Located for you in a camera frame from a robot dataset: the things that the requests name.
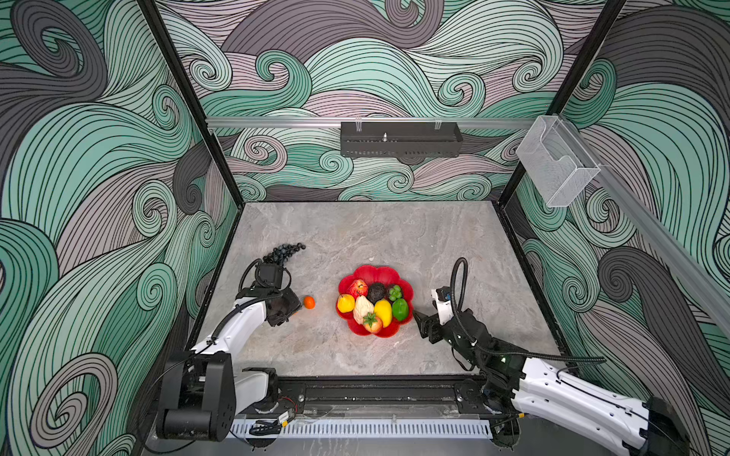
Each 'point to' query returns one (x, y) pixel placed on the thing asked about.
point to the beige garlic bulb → (362, 307)
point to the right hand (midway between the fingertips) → (423, 309)
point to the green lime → (400, 309)
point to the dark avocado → (375, 292)
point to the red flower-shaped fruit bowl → (386, 276)
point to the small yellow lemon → (346, 303)
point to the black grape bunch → (281, 254)
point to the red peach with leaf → (372, 323)
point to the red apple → (358, 288)
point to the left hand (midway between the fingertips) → (296, 304)
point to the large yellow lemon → (384, 312)
